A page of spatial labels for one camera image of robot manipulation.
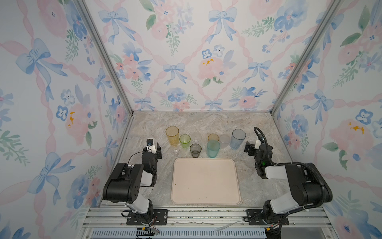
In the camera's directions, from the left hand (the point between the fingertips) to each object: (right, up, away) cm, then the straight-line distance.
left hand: (154, 143), depth 91 cm
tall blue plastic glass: (+51, +4, 0) cm, 51 cm away
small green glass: (+18, +1, +12) cm, 22 cm away
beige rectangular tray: (+31, -21, -7) cm, 38 cm away
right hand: (+64, +1, +2) cm, 64 cm away
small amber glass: (+37, +3, +9) cm, 38 cm away
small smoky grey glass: (+25, -4, +4) cm, 26 cm away
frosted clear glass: (+44, +1, +6) cm, 44 cm away
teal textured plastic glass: (+37, -4, +6) cm, 37 cm away
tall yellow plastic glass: (+11, +7, -2) cm, 13 cm away
